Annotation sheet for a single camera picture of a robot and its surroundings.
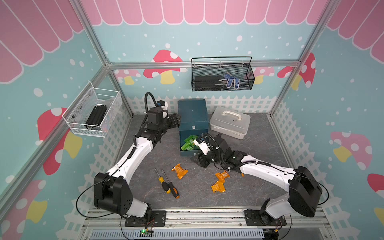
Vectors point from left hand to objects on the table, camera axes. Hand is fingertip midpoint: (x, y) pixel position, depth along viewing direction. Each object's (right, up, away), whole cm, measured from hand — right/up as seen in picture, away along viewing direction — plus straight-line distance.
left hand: (177, 118), depth 82 cm
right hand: (+9, -20, -4) cm, 22 cm away
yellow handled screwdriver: (-7, -38, +1) cm, 38 cm away
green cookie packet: (+5, -17, +10) cm, 20 cm away
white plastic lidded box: (+36, -2, +18) cm, 40 cm away
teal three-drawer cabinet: (+9, 0, +8) cm, 12 cm away
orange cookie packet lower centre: (+23, -38, +1) cm, 44 cm away
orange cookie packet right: (+28, -23, -24) cm, 44 cm away
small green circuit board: (-14, -57, -9) cm, 59 cm away
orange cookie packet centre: (+26, -33, +5) cm, 42 cm away
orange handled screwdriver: (-2, -39, -1) cm, 39 cm away
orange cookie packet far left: (+1, -32, +8) cm, 33 cm away
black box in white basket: (-37, +1, -11) cm, 39 cm away
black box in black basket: (+17, +23, +11) cm, 31 cm away
